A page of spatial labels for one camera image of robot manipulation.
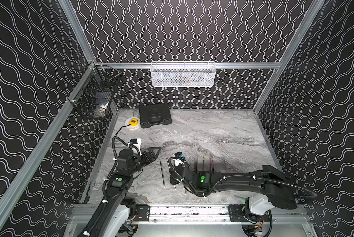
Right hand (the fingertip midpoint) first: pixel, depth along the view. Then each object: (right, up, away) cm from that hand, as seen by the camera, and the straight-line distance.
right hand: (169, 171), depth 77 cm
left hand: (-6, +12, -2) cm, 13 cm away
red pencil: (+17, 0, +15) cm, 23 cm away
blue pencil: (+1, +9, -17) cm, 19 cm away
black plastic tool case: (-12, +32, +35) cm, 49 cm away
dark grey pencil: (-4, -6, +11) cm, 13 cm away
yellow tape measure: (-29, +26, +33) cm, 51 cm away
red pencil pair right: (+26, -1, +14) cm, 29 cm away
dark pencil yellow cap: (+21, +2, +17) cm, 27 cm away
